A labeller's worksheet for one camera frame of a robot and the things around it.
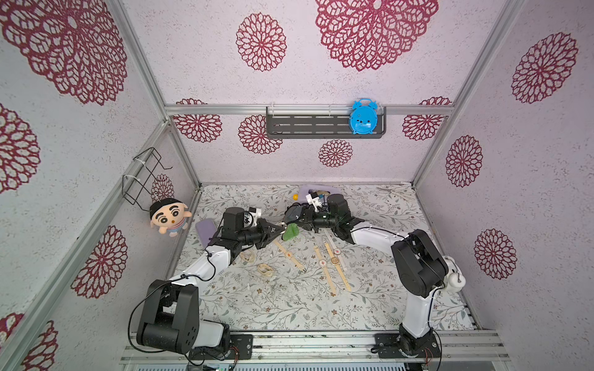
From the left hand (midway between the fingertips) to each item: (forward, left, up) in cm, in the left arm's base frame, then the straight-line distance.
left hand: (284, 229), depth 82 cm
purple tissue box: (+28, -8, -10) cm, 30 cm away
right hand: (+4, -1, +1) cm, 4 cm away
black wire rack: (+8, +47, +15) cm, 50 cm away
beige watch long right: (-4, -20, -17) cm, 26 cm away
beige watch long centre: (-5, -15, -17) cm, 23 cm away
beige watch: (0, +14, -18) cm, 23 cm away
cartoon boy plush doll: (+5, +41, +3) cm, 42 cm away
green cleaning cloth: (-1, -3, 0) cm, 3 cm away
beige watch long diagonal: (-1, -1, -17) cm, 17 cm away
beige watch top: (-7, +8, -17) cm, 20 cm away
